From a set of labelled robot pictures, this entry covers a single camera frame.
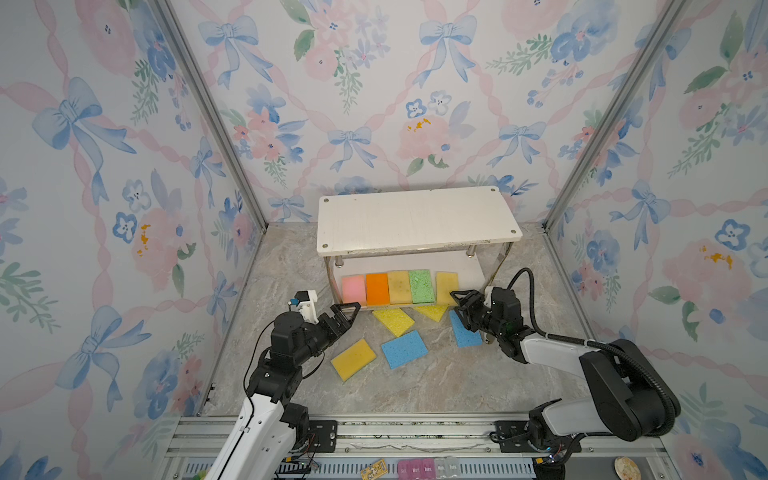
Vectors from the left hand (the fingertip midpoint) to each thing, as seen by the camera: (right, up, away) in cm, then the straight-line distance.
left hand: (354, 312), depth 75 cm
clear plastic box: (+22, -35, -6) cm, 41 cm away
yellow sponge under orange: (-2, -16, +11) cm, 19 cm away
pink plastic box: (+15, -35, -6) cm, 39 cm away
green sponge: (+19, +5, +18) cm, 26 cm away
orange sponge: (+5, +4, +18) cm, 19 cm away
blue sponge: (+13, -13, +13) cm, 22 cm away
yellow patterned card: (+5, -36, -6) cm, 36 cm away
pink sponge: (-2, +4, +16) cm, 17 cm away
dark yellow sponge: (+27, +5, +20) cm, 34 cm away
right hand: (+28, +2, +14) cm, 31 cm away
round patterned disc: (+64, -36, -5) cm, 74 cm away
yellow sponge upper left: (+11, -6, +18) cm, 22 cm away
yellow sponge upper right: (+23, -4, +20) cm, 31 cm away
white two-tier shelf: (+28, +20, -3) cm, 34 cm away
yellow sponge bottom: (+12, +4, +18) cm, 22 cm away
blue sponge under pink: (+31, -10, +15) cm, 36 cm away
